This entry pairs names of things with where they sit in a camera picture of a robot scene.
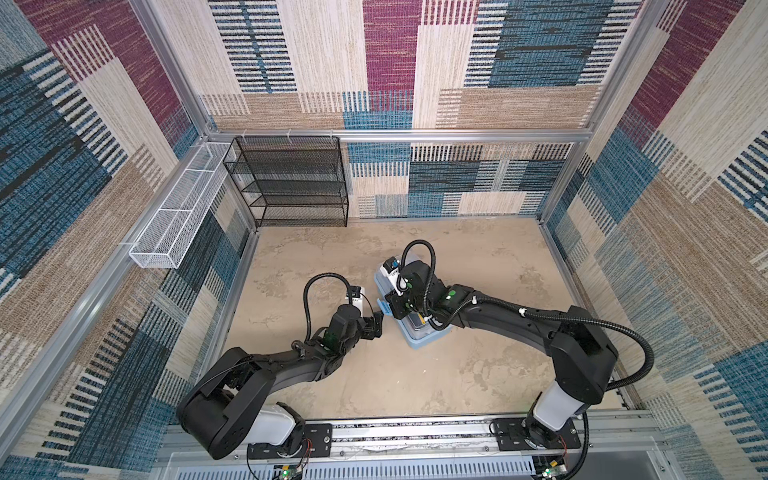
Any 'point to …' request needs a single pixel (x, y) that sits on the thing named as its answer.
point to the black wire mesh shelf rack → (291, 181)
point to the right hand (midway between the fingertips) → (389, 300)
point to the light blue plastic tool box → (414, 327)
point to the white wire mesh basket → (159, 243)
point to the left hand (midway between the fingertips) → (372, 307)
